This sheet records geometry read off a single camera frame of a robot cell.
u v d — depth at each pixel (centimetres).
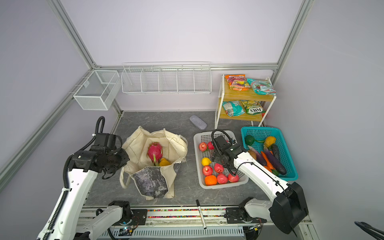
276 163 87
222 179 81
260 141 102
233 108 96
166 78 97
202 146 94
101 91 102
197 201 79
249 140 96
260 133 99
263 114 96
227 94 85
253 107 97
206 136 96
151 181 69
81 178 43
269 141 96
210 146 95
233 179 81
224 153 58
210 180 79
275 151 91
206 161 89
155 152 87
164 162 87
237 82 86
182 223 73
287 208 39
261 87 79
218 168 85
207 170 84
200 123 111
